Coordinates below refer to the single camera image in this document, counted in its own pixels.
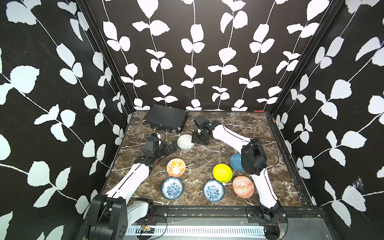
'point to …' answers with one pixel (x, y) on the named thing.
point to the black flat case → (169, 118)
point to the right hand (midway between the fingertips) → (192, 139)
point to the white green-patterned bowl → (184, 142)
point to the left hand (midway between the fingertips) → (172, 144)
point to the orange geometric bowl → (243, 186)
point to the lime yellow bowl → (222, 173)
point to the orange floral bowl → (176, 167)
